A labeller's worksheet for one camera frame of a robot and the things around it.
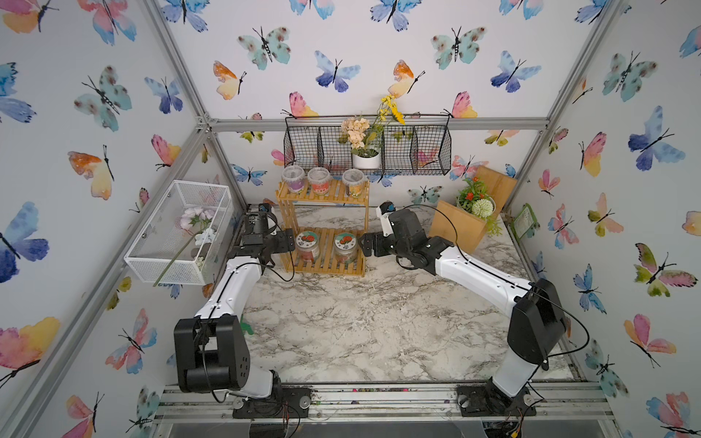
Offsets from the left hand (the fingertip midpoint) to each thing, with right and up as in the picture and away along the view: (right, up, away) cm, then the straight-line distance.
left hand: (281, 231), depth 88 cm
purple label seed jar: (+6, +16, -6) cm, 18 cm away
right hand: (+29, -1, -5) cm, 30 cm away
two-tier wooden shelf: (+12, -7, +17) cm, 22 cm away
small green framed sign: (+92, +4, +23) cm, 95 cm away
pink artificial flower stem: (-19, +3, -15) cm, 24 cm away
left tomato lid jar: (+7, -5, +7) cm, 11 cm away
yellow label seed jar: (+23, +15, -6) cm, 29 cm away
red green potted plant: (+64, +11, +4) cm, 65 cm away
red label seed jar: (+13, +16, -6) cm, 21 cm away
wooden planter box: (+56, +1, -6) cm, 56 cm away
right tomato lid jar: (+20, -5, +6) cm, 22 cm away
